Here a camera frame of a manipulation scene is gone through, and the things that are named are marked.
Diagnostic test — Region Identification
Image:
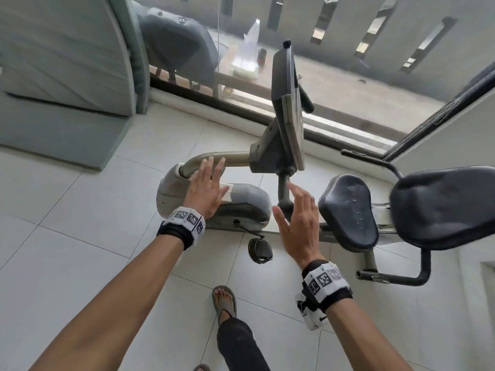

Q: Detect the person's right leg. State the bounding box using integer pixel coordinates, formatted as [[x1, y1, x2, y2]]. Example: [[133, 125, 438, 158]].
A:
[[212, 286, 272, 371]]

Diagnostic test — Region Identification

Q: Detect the clear plastic bag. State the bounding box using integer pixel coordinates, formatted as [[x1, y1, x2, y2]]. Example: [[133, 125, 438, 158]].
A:
[[230, 18, 261, 80]]

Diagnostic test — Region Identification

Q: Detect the right wrist marker band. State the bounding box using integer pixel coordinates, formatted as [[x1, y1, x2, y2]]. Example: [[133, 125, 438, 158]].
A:
[[301, 260, 354, 312]]

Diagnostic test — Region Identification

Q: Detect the brown outdoor ledge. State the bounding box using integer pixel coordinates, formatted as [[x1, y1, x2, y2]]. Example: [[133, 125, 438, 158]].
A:
[[210, 26, 449, 136]]

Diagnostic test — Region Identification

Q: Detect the dark framed glass window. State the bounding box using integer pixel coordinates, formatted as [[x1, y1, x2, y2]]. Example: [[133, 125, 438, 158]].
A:
[[131, 0, 495, 163]]

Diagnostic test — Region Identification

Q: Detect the left wrist marker band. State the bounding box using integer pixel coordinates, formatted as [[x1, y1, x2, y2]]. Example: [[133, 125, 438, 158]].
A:
[[156, 206, 206, 251]]

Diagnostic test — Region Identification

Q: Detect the person's right forearm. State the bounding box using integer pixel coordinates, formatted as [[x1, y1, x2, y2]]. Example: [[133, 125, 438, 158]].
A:
[[326, 297, 415, 371]]

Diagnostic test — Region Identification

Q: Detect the person's right hand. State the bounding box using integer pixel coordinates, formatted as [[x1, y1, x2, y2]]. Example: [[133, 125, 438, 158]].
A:
[[272, 181, 327, 272]]

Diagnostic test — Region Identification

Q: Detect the person's left forearm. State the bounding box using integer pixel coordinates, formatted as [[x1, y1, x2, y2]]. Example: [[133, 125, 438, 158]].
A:
[[29, 235, 187, 371]]

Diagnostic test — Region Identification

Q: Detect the person's left hand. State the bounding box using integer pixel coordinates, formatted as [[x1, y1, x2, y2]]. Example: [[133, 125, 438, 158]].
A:
[[181, 156, 230, 221]]

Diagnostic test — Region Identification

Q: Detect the black bike seat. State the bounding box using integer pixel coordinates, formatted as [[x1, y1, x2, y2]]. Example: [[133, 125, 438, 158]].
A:
[[318, 173, 380, 254]]

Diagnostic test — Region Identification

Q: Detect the dark grey cushioned chair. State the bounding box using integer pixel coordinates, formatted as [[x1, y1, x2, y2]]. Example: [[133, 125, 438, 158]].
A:
[[135, 6, 220, 92]]

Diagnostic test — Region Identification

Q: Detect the grey exercise bike frame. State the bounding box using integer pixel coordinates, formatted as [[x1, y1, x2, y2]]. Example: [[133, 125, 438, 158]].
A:
[[156, 117, 393, 273]]

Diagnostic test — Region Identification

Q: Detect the wrist marker band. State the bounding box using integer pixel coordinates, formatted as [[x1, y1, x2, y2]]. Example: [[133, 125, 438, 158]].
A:
[[156, 206, 206, 251], [301, 260, 354, 312]]

